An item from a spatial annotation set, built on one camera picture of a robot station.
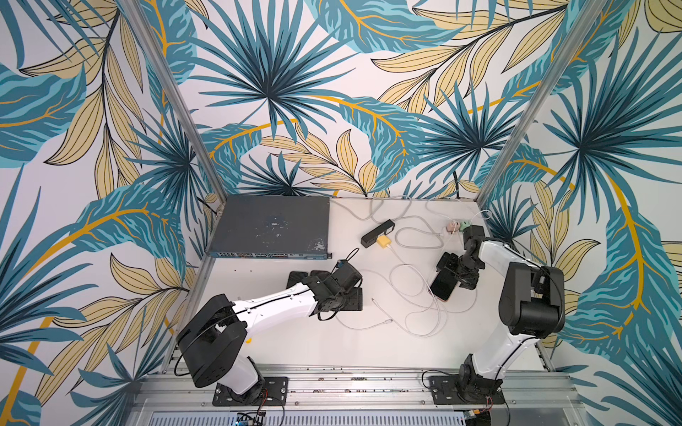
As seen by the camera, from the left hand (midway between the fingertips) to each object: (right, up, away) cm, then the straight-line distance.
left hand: (352, 303), depth 83 cm
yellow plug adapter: (+13, +18, +22) cm, 31 cm away
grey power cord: (+37, +29, +30) cm, 56 cm away
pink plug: (+39, +24, +18) cm, 49 cm away
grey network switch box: (-30, +24, +20) cm, 44 cm away
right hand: (+30, +7, +12) cm, 33 cm away
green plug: (+44, +25, +20) cm, 54 cm away
